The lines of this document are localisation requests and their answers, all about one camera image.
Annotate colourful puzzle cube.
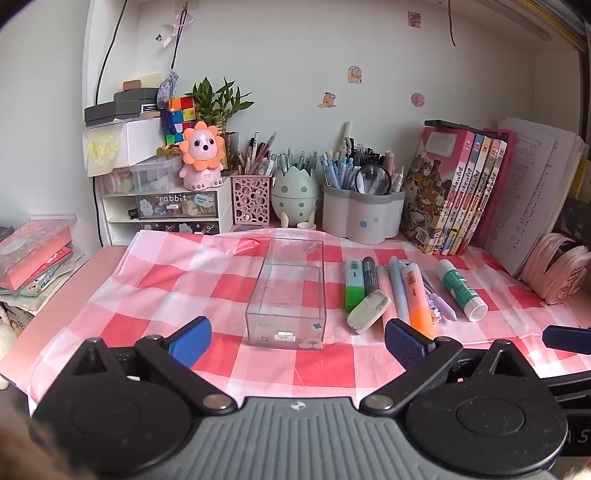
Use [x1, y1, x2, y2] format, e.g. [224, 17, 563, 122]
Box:
[164, 96, 198, 144]

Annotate pink highlighter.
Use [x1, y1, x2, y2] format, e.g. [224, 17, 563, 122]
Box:
[375, 264, 397, 324]

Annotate pink checkered cloth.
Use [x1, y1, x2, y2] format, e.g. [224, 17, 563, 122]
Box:
[9, 228, 591, 407]

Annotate glass vase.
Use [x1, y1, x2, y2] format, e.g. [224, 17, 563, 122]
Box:
[221, 131, 241, 176]

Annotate purple hanging charm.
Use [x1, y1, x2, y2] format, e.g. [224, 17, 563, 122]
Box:
[156, 69, 178, 132]

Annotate lucky bamboo plant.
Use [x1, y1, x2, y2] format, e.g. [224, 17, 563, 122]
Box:
[187, 78, 254, 134]

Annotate green egg-shaped pen holder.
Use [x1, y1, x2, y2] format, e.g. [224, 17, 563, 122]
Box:
[271, 165, 321, 230]

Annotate clear lidded storage box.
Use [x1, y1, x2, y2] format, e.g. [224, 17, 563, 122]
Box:
[129, 154, 183, 192]

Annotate bundle of red black pens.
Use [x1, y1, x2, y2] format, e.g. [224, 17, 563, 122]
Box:
[233, 131, 278, 177]

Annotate grey flower-shaped pen holder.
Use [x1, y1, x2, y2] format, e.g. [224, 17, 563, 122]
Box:
[322, 182, 406, 245]

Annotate green highlighter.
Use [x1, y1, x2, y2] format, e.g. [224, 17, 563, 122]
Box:
[344, 259, 366, 315]

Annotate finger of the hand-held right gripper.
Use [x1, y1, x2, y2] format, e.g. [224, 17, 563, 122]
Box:
[542, 325, 591, 355]

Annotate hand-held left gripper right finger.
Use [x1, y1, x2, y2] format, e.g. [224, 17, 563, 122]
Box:
[359, 318, 548, 416]

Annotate bundle of blue white pens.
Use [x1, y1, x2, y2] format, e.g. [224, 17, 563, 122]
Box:
[321, 121, 407, 192]

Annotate black magnifying glass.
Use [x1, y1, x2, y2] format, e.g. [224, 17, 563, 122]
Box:
[356, 164, 393, 195]

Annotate white eraser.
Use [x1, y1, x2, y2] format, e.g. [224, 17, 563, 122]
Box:
[346, 290, 392, 334]

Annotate green white glue stick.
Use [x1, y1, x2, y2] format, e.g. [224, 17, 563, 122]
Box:
[434, 258, 489, 322]

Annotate pink curled page booklet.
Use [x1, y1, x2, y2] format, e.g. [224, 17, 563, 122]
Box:
[519, 233, 591, 305]

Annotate bundle of teal grey pens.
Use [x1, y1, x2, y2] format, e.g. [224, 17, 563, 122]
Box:
[272, 148, 319, 174]

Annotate short dark grey case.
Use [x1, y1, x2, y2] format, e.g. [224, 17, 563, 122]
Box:
[113, 88, 162, 120]

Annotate pink lion toy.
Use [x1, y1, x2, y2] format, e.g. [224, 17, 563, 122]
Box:
[178, 121, 227, 191]

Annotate black wall cable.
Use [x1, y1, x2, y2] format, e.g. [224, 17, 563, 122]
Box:
[95, 0, 127, 107]

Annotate pink gift box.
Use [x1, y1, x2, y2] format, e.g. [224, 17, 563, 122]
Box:
[0, 215, 77, 294]

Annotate pink ribbon bow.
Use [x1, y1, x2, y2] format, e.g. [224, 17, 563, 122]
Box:
[161, 11, 183, 47]

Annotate white storage box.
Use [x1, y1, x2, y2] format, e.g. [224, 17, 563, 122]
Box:
[83, 117, 171, 178]

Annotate pink book slipcase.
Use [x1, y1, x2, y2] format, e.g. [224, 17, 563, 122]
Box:
[424, 119, 518, 250]

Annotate orange highlighter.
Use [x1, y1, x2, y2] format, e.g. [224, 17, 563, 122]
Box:
[399, 261, 435, 340]

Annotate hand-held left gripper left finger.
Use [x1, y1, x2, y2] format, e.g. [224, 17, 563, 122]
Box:
[74, 316, 236, 418]

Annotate light purple pen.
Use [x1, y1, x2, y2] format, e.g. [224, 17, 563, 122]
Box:
[427, 277, 459, 323]

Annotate pink perforated pen holder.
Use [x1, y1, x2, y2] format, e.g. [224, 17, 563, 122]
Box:
[230, 173, 273, 227]

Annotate white drawer organizer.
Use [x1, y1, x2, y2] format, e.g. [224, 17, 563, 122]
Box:
[95, 175, 234, 245]

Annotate stack of printed papers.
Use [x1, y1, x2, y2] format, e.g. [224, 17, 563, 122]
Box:
[482, 116, 591, 278]

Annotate grey marker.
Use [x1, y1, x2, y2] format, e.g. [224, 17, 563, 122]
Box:
[361, 256, 380, 298]

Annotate pale blue highlighter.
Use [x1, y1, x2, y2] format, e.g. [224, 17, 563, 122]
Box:
[388, 256, 411, 325]

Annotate yellow books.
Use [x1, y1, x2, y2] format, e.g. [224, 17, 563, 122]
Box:
[568, 157, 591, 204]

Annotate clear plastic box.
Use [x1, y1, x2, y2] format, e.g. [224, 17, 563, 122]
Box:
[245, 237, 328, 352]

